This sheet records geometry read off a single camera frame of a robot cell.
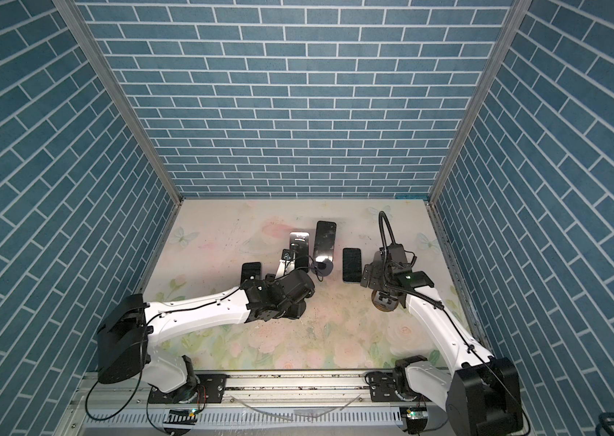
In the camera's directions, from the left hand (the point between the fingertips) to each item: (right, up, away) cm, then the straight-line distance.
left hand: (295, 283), depth 83 cm
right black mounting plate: (+25, -27, -9) cm, 38 cm away
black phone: (+19, +3, +18) cm, 26 cm away
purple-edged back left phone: (+1, +11, +10) cm, 15 cm away
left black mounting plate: (-23, -27, -9) cm, 37 cm away
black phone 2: (+9, +12, +11) cm, 19 cm away
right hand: (+25, +2, +3) cm, 25 cm away
